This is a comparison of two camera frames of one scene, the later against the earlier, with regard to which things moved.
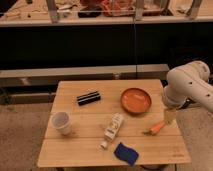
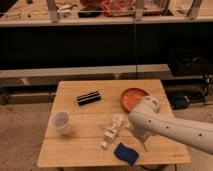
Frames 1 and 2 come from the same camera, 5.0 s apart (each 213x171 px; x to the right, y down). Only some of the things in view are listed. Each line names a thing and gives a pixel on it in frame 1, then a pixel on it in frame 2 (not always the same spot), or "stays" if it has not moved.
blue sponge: (126, 153) stays
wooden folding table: (111, 123) stays
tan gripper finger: (170, 118) to (145, 145)
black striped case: (88, 98) stays
